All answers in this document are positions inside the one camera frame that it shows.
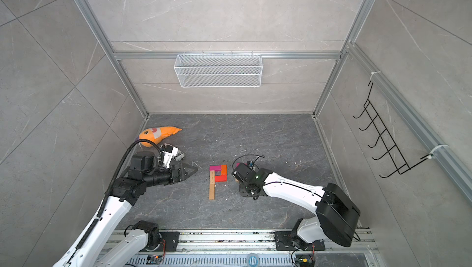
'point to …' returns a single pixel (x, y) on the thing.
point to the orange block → (224, 169)
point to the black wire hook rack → (397, 161)
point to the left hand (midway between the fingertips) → (193, 170)
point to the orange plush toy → (156, 134)
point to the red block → (222, 178)
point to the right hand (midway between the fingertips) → (248, 190)
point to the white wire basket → (218, 71)
